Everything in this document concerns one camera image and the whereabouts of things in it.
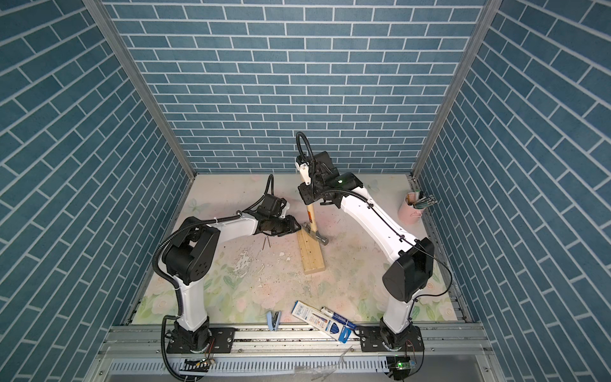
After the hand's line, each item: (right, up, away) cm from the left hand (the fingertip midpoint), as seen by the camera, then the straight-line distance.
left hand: (303, 230), depth 96 cm
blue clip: (-9, -26, -20) cm, 34 cm away
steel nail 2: (-16, -5, 0) cm, 17 cm away
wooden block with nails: (+3, -8, -7) cm, 11 cm away
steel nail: (-14, -5, 0) cm, 15 cm away
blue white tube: (+9, -25, -18) cm, 32 cm away
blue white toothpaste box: (+10, -27, -21) cm, 36 cm away
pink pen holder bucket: (+44, +9, -1) cm, 45 cm away
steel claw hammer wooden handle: (+4, +2, -7) cm, 8 cm away
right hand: (+3, +17, -16) cm, 23 cm away
